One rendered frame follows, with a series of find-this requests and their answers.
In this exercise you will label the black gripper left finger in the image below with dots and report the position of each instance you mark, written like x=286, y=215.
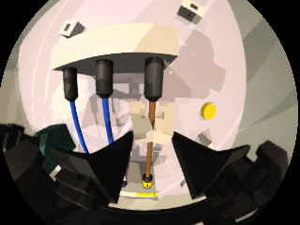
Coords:
x=107, y=166

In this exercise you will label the yellow round disc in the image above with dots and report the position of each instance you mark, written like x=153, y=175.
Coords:
x=208, y=111

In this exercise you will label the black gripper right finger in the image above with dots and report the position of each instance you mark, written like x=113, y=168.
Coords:
x=201, y=165

